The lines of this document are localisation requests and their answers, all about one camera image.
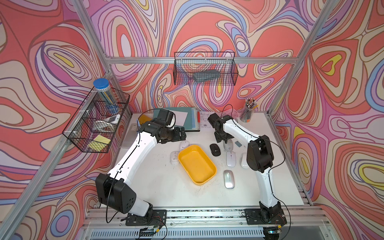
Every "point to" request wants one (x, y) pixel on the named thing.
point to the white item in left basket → (113, 119)
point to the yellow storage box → (199, 167)
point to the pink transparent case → (232, 112)
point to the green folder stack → (192, 122)
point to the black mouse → (215, 149)
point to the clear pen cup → (248, 110)
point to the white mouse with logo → (183, 144)
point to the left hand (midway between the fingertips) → (180, 136)
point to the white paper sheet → (180, 117)
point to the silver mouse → (229, 179)
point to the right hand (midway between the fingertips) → (227, 140)
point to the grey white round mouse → (229, 146)
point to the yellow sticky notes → (99, 143)
